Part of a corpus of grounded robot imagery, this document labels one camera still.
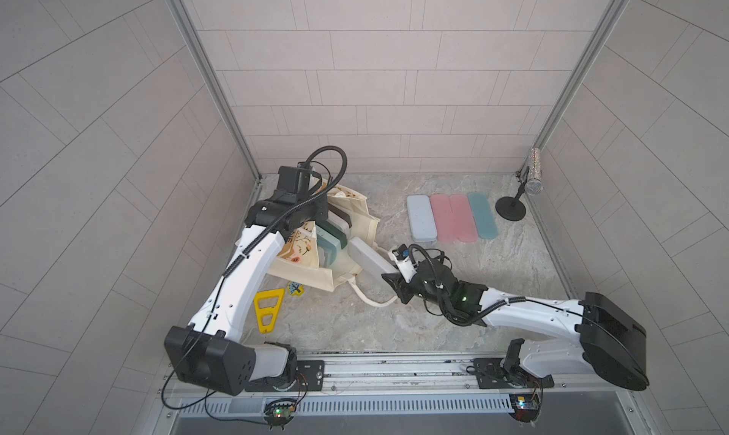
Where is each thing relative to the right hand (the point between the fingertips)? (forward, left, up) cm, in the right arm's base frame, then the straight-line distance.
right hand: (386, 275), depth 78 cm
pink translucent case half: (+31, -23, -10) cm, 40 cm away
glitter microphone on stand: (+28, -50, -10) cm, 58 cm away
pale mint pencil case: (+26, -15, -10) cm, 31 cm away
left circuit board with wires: (-28, +27, -8) cm, 40 cm away
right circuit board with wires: (-30, -32, -13) cm, 46 cm away
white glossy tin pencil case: (+3, +4, +5) cm, 7 cm away
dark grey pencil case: (+25, +14, -3) cm, 29 cm away
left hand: (+16, +15, +15) cm, 27 cm away
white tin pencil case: (+20, +14, -2) cm, 25 cm away
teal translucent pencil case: (+26, -38, -12) cm, 48 cm away
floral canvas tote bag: (+3, +23, +6) cm, 24 cm away
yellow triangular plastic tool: (-5, +35, -9) cm, 36 cm away
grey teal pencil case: (+13, +18, -3) cm, 22 cm away
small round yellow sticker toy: (+1, +27, -8) cm, 29 cm away
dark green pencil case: (+18, +16, -4) cm, 24 cm away
